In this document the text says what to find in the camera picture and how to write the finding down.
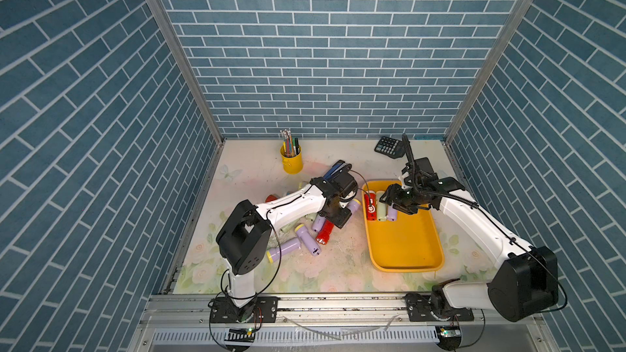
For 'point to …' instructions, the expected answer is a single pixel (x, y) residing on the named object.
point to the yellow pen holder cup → (292, 165)
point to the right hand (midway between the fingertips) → (387, 201)
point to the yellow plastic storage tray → (410, 244)
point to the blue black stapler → (339, 169)
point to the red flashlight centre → (324, 232)
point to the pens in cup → (291, 147)
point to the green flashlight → (381, 207)
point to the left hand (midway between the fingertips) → (344, 220)
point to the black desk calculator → (390, 147)
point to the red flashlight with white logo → (370, 200)
